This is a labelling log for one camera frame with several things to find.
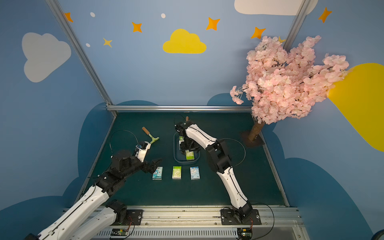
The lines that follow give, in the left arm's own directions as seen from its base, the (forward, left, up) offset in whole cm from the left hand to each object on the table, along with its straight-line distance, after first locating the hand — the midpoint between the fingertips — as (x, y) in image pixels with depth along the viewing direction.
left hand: (154, 152), depth 77 cm
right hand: (+11, -19, -16) cm, 27 cm away
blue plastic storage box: (+8, -10, -18) cm, 22 cm away
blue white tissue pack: (+16, -11, -13) cm, 24 cm away
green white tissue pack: (-4, -11, -17) cm, 20 cm away
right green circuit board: (-32, -47, -21) cm, 61 cm away
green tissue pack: (+8, -18, -17) cm, 26 cm away
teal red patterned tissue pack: (-6, +1, -16) cm, 17 cm away
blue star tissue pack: (-4, -22, -17) cm, 28 cm away
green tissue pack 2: (+21, -11, -17) cm, 29 cm away
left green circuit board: (-33, +15, -20) cm, 42 cm away
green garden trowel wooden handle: (+42, -15, -18) cm, 48 cm away
